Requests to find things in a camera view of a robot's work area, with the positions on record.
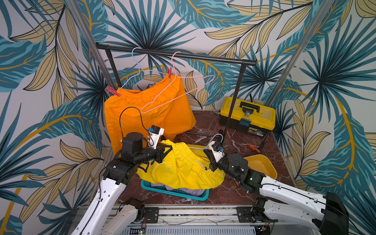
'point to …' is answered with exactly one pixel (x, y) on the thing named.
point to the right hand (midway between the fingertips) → (205, 150)
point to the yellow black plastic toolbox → (248, 116)
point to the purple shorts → (198, 192)
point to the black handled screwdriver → (264, 142)
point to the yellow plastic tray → (259, 163)
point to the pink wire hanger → (210, 76)
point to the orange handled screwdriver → (251, 146)
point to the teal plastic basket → (146, 185)
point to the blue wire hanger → (139, 69)
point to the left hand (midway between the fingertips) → (172, 150)
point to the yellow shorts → (186, 166)
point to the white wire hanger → (209, 143)
